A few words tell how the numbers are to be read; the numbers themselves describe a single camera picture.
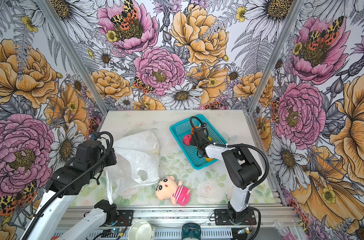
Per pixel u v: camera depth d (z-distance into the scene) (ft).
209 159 2.99
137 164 2.34
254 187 1.68
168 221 2.44
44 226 1.27
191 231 2.10
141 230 2.31
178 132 3.45
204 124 2.86
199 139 2.50
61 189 1.33
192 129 2.31
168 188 2.49
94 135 1.92
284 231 2.28
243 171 1.63
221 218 2.43
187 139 3.19
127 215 2.49
